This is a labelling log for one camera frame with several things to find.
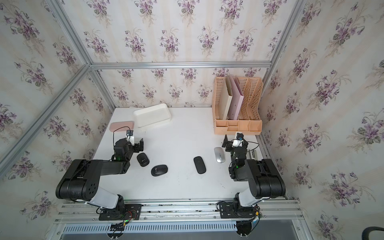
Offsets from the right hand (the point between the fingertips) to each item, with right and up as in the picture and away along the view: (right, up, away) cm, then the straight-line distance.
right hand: (236, 136), depth 89 cm
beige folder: (-4, +26, +9) cm, 28 cm away
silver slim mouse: (-9, -12, +3) cm, 16 cm away
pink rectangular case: (-82, +5, +19) cm, 84 cm away
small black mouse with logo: (-56, -14, 0) cm, 58 cm away
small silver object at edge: (+12, -12, +3) cm, 17 cm away
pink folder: (+1, +23, -2) cm, 23 cm away
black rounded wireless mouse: (-46, -19, -5) cm, 50 cm away
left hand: (-63, -2, +4) cm, 63 cm away
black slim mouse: (-22, -17, -1) cm, 28 cm away
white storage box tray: (-59, +14, +27) cm, 66 cm away
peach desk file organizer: (+12, +9, +13) cm, 20 cm away
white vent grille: (-28, -42, -19) cm, 54 cm away
